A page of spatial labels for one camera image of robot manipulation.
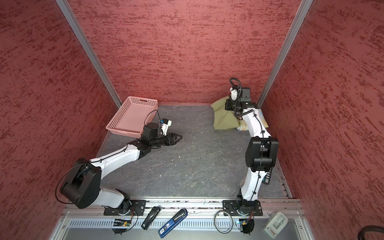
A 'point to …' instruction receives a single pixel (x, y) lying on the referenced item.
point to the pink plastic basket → (132, 116)
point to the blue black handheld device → (181, 215)
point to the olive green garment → (223, 119)
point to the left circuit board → (120, 222)
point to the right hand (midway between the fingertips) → (225, 105)
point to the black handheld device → (150, 218)
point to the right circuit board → (247, 224)
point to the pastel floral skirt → (242, 125)
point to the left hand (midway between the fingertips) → (179, 139)
